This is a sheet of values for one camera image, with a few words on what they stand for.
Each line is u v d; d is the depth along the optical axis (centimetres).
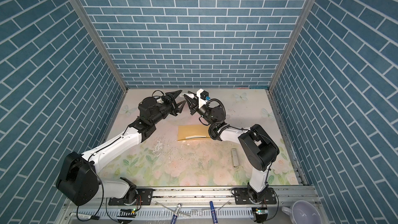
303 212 71
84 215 68
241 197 73
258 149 49
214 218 68
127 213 72
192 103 72
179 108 73
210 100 65
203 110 72
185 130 100
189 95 74
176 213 68
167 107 65
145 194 74
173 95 69
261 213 74
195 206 73
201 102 69
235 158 84
